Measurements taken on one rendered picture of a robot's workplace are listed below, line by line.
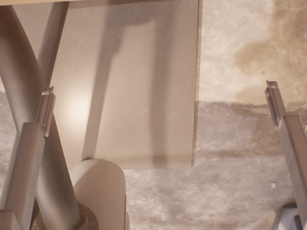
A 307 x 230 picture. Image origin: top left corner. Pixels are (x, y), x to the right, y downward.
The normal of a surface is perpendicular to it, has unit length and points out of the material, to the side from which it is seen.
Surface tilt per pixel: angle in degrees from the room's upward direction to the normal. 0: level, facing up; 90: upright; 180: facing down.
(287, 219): 0
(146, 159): 0
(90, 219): 96
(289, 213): 0
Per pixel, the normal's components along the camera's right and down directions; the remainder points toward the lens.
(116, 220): 0.76, -0.49
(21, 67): 0.12, -0.17
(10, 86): -0.34, 0.07
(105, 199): 0.45, -0.66
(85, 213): -0.03, -0.73
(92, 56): 0.02, 0.68
